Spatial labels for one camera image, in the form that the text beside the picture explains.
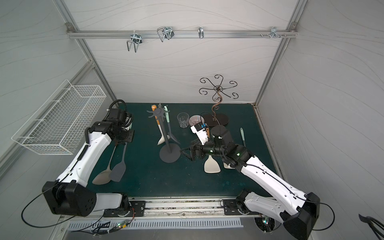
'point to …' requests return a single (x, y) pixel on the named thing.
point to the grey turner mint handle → (118, 170)
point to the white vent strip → (131, 224)
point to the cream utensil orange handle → (161, 139)
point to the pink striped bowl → (195, 119)
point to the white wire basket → (57, 126)
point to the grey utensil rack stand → (169, 152)
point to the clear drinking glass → (183, 119)
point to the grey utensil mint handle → (170, 133)
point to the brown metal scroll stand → (214, 119)
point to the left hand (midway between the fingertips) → (127, 136)
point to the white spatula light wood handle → (212, 165)
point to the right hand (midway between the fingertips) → (186, 146)
